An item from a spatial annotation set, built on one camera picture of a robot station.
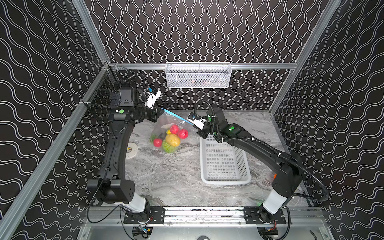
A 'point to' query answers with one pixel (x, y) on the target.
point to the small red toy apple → (174, 129)
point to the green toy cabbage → (173, 141)
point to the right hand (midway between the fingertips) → (196, 123)
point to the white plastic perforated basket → (221, 163)
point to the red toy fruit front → (157, 142)
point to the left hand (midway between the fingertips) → (165, 109)
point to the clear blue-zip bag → (163, 124)
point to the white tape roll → (134, 150)
